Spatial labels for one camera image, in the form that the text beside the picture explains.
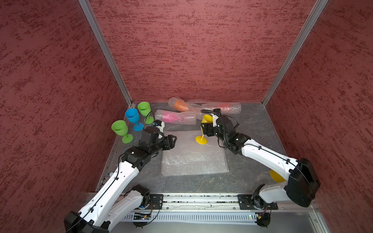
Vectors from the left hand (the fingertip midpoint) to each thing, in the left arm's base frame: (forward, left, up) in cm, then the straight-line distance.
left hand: (171, 141), depth 75 cm
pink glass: (+27, +1, -13) cm, 30 cm away
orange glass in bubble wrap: (+39, -3, -13) cm, 41 cm away
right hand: (+11, -19, 0) cm, 22 cm away
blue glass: (+22, +29, -7) cm, 37 cm away
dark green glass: (+27, +21, -4) cm, 34 cm away
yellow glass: (+11, -19, +6) cm, 22 cm away
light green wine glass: (+11, +33, -5) cm, 35 cm away
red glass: (+36, -36, -11) cm, 52 cm away
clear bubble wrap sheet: (-1, -9, -18) cm, 20 cm away
